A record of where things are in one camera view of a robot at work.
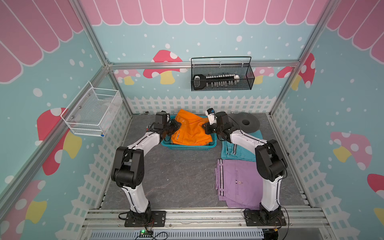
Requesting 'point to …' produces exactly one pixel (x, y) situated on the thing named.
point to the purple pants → (239, 183)
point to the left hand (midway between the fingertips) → (181, 125)
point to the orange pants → (191, 132)
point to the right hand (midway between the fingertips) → (203, 124)
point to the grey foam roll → (248, 123)
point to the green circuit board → (145, 233)
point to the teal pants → (230, 151)
